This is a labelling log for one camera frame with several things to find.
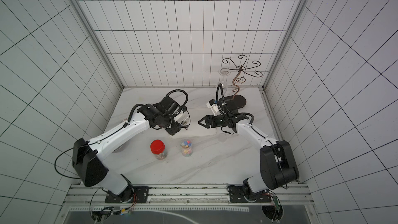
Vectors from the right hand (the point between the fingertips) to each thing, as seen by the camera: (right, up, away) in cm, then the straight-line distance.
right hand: (203, 118), depth 85 cm
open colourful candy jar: (-9, -14, -4) cm, 17 cm away
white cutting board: (-4, -4, -9) cm, 11 cm away
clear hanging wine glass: (+11, +26, -1) cm, 28 cm away
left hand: (-17, -5, -5) cm, 19 cm away
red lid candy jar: (-24, -14, -8) cm, 29 cm away
